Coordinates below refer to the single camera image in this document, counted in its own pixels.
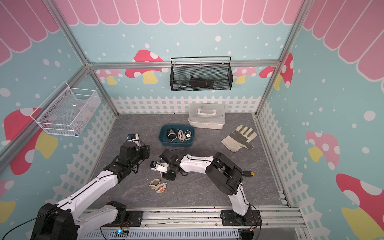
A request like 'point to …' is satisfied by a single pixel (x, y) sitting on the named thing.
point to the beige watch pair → (174, 139)
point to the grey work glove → (239, 138)
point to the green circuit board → (120, 233)
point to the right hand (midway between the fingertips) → (166, 173)
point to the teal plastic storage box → (164, 141)
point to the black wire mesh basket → (201, 73)
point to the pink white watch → (181, 135)
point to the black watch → (172, 136)
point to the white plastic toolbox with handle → (206, 115)
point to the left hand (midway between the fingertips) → (147, 149)
